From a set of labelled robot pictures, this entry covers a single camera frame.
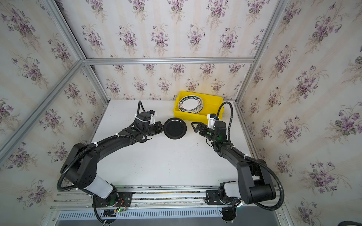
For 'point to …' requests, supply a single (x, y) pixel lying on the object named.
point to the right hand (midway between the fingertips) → (193, 126)
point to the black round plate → (175, 128)
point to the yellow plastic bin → (211, 105)
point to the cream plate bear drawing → (198, 111)
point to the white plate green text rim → (191, 103)
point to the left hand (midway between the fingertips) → (166, 125)
